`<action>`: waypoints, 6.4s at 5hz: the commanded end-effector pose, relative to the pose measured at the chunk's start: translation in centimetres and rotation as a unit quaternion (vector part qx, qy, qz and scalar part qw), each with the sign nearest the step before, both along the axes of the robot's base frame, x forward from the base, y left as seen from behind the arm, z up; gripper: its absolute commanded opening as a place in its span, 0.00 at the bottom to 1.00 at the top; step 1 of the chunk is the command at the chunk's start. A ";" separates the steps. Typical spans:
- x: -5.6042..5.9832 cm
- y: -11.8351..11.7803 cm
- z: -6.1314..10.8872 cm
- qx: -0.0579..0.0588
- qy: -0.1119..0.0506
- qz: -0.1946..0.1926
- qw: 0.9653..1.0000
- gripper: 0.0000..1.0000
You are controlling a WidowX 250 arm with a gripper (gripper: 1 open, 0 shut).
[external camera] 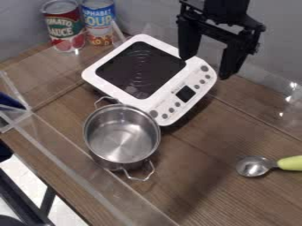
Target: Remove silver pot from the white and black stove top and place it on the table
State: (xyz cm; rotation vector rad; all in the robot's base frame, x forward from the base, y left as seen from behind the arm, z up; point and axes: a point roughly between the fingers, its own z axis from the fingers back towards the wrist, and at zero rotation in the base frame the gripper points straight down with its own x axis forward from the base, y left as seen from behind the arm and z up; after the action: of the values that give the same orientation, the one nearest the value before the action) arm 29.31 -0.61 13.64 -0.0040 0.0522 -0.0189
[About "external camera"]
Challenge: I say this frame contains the clear acrylic barrier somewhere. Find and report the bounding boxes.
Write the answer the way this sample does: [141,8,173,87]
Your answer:
[0,70,182,226]

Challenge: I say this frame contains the spoon with green handle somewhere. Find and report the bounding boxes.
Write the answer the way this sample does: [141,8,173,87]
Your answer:
[237,155,302,177]

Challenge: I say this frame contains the tomato sauce can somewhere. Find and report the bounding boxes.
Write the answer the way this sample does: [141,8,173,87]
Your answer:
[42,0,86,52]

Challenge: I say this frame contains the silver pot with handles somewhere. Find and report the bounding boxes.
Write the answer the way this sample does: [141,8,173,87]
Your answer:
[83,96,162,182]

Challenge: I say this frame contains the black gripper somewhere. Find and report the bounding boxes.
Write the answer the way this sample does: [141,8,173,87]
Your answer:
[177,0,266,79]

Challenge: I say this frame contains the black metal table frame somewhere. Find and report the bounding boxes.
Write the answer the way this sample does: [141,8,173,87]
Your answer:
[0,169,55,226]

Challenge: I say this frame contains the alphabet soup can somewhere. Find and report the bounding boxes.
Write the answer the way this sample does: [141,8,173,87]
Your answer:
[82,0,117,46]

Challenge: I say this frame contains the white and black stove top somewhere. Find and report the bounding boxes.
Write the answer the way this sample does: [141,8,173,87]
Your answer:
[82,34,217,126]

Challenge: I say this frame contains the blue object at left edge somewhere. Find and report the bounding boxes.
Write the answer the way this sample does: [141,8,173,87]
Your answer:
[0,92,26,162]

